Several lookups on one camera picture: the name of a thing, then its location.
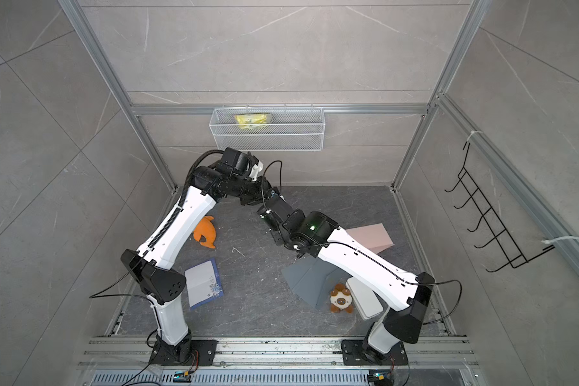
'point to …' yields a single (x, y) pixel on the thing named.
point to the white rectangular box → (364, 298)
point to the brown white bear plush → (341, 299)
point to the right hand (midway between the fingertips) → (286, 221)
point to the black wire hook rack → (515, 258)
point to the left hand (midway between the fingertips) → (277, 192)
